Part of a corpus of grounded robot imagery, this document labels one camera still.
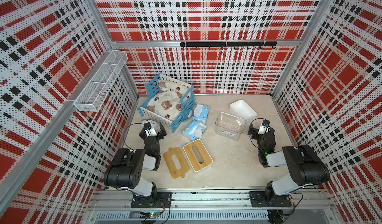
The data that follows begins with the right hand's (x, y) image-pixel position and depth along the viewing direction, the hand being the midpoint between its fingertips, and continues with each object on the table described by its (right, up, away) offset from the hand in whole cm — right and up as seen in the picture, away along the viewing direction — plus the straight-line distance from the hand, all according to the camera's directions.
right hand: (260, 123), depth 91 cm
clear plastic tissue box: (-17, -3, +10) cm, 20 cm away
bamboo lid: (-52, -23, -5) cm, 57 cm away
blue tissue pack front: (-41, -5, +2) cm, 42 cm away
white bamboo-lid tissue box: (-39, -19, -6) cm, 43 cm away
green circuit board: (-62, -42, -21) cm, 78 cm away
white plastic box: (-6, +8, +20) cm, 23 cm away
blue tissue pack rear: (-37, +6, +13) cm, 40 cm away
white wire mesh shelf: (-106, +17, +1) cm, 108 cm away
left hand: (-66, 0, -1) cm, 66 cm away
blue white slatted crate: (-46, +14, +11) cm, 49 cm away
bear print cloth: (-62, +13, +13) cm, 65 cm away
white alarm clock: (-66, -1, -1) cm, 66 cm away
